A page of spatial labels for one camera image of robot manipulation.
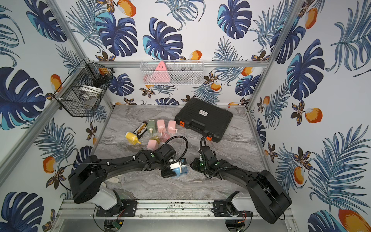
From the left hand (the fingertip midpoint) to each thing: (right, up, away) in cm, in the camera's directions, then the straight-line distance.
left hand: (174, 166), depth 84 cm
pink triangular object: (-9, +55, +7) cm, 57 cm away
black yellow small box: (-26, +21, +21) cm, 39 cm away
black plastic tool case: (+25, +27, +21) cm, 43 cm away
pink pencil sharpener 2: (-3, +23, +17) cm, 28 cm away
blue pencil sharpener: (+5, -1, -3) cm, 5 cm away
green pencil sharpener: (-17, +23, +17) cm, 33 cm away
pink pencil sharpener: (-11, +23, +17) cm, 30 cm away
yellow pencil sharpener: (-29, +15, +11) cm, 35 cm away
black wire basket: (-53, +43, -1) cm, 68 cm away
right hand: (+10, 0, +3) cm, 10 cm away
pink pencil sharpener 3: (-15, +11, +10) cm, 22 cm away
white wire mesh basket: (-2, +58, +9) cm, 58 cm away
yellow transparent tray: (-14, +15, +17) cm, 26 cm away
